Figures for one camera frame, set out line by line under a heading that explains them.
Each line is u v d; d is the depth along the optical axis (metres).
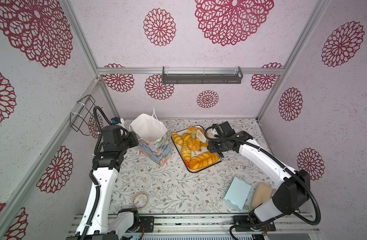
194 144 1.00
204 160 0.94
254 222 0.65
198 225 0.75
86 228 0.36
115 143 0.52
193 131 1.09
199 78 0.86
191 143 1.01
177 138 1.03
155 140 0.75
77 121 0.75
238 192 0.84
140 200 0.81
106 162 0.47
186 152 0.95
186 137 1.05
